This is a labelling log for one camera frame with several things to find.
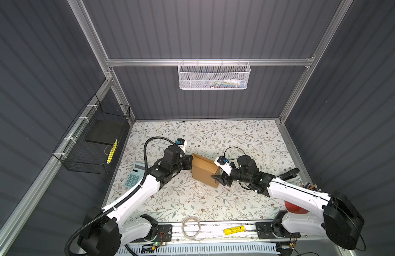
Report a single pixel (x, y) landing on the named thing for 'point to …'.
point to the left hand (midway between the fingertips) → (195, 159)
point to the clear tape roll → (188, 237)
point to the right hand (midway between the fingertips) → (217, 170)
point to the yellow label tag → (234, 230)
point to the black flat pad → (106, 130)
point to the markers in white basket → (228, 84)
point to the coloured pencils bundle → (308, 186)
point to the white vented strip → (183, 248)
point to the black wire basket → (91, 144)
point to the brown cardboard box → (203, 169)
